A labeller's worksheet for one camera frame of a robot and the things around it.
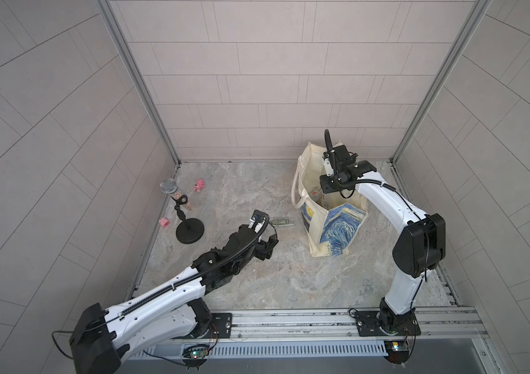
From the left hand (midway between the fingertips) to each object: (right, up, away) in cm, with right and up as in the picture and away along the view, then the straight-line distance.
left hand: (270, 230), depth 76 cm
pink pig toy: (-33, +14, +28) cm, 46 cm away
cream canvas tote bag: (+19, +3, -3) cm, 20 cm away
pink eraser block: (-43, 0, +16) cm, 46 cm away
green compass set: (+4, -1, +17) cm, 18 cm away
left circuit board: (-21, -32, -12) cm, 40 cm away
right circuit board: (+38, -34, -8) cm, 52 cm away
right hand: (+21, +16, +13) cm, 29 cm away
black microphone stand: (-32, -4, +15) cm, 36 cm away
